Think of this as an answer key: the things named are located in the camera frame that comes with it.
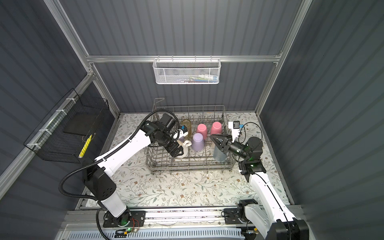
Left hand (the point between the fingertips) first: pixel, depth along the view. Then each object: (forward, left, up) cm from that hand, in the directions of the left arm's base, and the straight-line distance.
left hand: (177, 146), depth 80 cm
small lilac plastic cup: (+1, -3, +5) cm, 6 cm away
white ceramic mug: (-1, -4, +3) cm, 5 cm away
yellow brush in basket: (-4, +42, +9) cm, 43 cm away
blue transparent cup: (-1, -23, -9) cm, 25 cm away
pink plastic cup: (+15, -15, -4) cm, 22 cm away
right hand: (-5, -18, +12) cm, 22 cm away
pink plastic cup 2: (+15, -24, -4) cm, 29 cm away
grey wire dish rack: (+5, -14, -17) cm, 23 cm away
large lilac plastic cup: (+4, -11, -4) cm, 13 cm away
